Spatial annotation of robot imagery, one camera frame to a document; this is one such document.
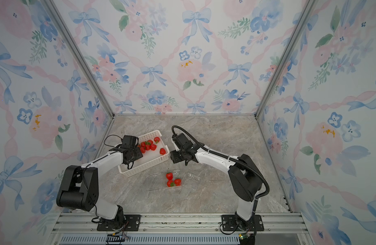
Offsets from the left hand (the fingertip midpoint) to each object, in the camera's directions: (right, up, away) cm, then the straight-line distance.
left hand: (137, 153), depth 95 cm
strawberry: (+26, -14, -10) cm, 31 cm away
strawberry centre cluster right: (+5, +4, +3) cm, 7 cm away
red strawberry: (+21, -12, -7) cm, 25 cm away
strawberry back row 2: (+2, +6, +5) cm, 8 cm away
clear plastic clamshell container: (+25, -11, -5) cm, 28 cm away
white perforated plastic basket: (+8, -2, -1) cm, 8 cm away
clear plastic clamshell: (+35, -13, -5) cm, 38 cm away
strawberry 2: (+10, +8, +8) cm, 15 cm away
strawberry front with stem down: (+22, -15, -11) cm, 28 cm away
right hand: (+24, 0, -7) cm, 25 cm away
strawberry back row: (+6, +6, +6) cm, 11 cm away
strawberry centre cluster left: (+2, +2, +2) cm, 4 cm away
